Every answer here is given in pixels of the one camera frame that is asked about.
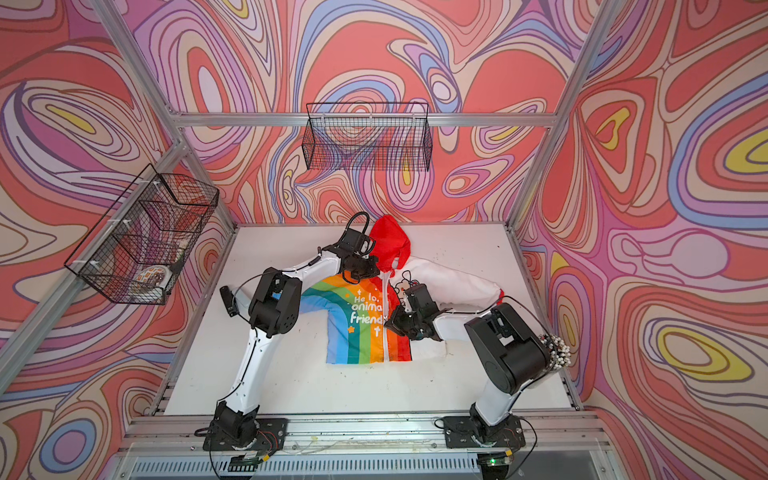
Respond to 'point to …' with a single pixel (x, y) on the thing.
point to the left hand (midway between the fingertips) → (384, 273)
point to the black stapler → (229, 301)
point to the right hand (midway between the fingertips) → (385, 331)
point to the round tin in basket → (158, 275)
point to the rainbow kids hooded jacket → (354, 309)
